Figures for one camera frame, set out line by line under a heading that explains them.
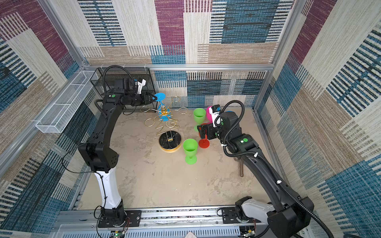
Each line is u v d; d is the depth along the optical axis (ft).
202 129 2.12
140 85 2.54
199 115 3.23
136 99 2.40
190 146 2.85
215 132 2.06
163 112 2.60
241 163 2.94
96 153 1.70
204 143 3.26
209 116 2.13
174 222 2.40
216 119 2.05
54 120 2.30
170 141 3.31
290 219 1.21
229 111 1.98
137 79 2.53
